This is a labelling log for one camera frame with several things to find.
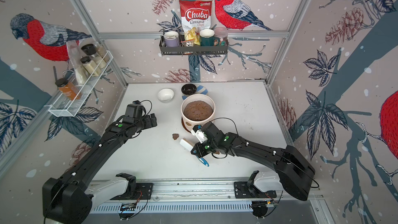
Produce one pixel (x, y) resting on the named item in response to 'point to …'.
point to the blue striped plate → (200, 89)
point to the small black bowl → (188, 88)
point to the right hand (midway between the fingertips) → (193, 150)
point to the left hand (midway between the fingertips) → (151, 116)
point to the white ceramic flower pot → (197, 109)
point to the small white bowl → (165, 95)
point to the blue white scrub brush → (189, 146)
